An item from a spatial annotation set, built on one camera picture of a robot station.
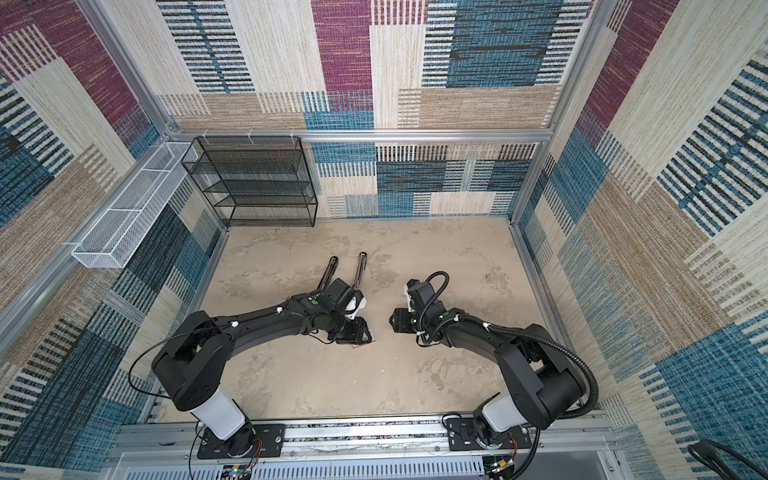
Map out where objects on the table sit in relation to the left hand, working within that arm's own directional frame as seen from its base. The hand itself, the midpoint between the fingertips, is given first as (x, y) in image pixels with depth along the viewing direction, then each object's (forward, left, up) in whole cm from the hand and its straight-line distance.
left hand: (368, 336), depth 85 cm
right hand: (+5, -9, -2) cm, 10 cm away
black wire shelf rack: (+54, +42, +12) cm, 70 cm away
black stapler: (+27, +13, -3) cm, 30 cm away
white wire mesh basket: (+11, +58, +28) cm, 66 cm away
